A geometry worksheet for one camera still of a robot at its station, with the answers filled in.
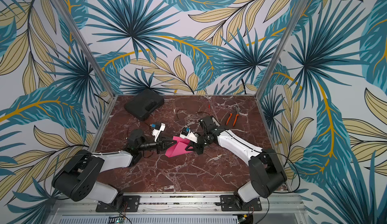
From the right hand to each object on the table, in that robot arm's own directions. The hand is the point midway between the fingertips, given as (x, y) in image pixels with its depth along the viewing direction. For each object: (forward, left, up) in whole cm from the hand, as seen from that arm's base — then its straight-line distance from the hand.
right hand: (188, 147), depth 82 cm
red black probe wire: (+31, -15, -10) cm, 36 cm away
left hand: (0, +6, +5) cm, 8 cm away
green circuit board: (-30, +33, -13) cm, 47 cm away
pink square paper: (-2, +5, +2) cm, 5 cm away
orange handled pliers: (+34, -35, -11) cm, 50 cm away
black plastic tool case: (+36, +33, -4) cm, 49 cm away
